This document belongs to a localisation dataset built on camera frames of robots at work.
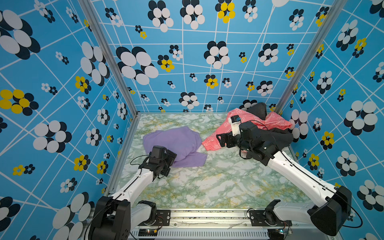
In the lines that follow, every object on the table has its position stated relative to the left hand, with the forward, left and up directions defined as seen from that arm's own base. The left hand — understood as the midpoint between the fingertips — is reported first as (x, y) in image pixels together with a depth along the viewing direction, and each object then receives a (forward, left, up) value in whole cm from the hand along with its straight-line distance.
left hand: (176, 158), depth 88 cm
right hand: (+5, -27, +18) cm, 33 cm away
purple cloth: (+16, -3, -6) cm, 18 cm away
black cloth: (+17, -69, -3) cm, 72 cm away
